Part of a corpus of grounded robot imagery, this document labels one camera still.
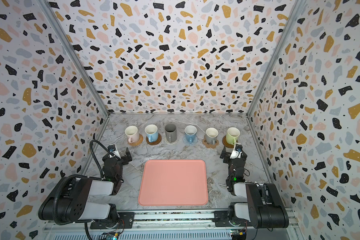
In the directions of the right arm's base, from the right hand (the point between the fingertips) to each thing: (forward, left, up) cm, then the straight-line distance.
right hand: (234, 145), depth 86 cm
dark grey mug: (+11, +38, -4) cm, 40 cm away
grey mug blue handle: (+12, +26, -5) cm, 29 cm away
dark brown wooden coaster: (+9, +51, -13) cm, 54 cm away
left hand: (-2, +66, -1) cm, 66 cm away
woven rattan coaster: (+9, +62, -13) cm, 64 cm away
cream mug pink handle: (+10, +63, -3) cm, 64 cm away
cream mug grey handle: (+13, +12, -7) cm, 19 cm away
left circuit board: (-43, +61, -13) cm, 76 cm away
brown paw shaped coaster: (+12, +16, -15) cm, 25 cm away
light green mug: (+12, -2, -6) cm, 13 cm away
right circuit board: (-41, +2, -15) cm, 44 cm away
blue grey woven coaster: (+11, +28, -14) cm, 33 cm away
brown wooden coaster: (+10, +1, -14) cm, 17 cm away
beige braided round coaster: (+9, +38, -13) cm, 41 cm away
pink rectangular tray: (-17, +37, -16) cm, 44 cm away
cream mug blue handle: (+13, +51, -5) cm, 53 cm away
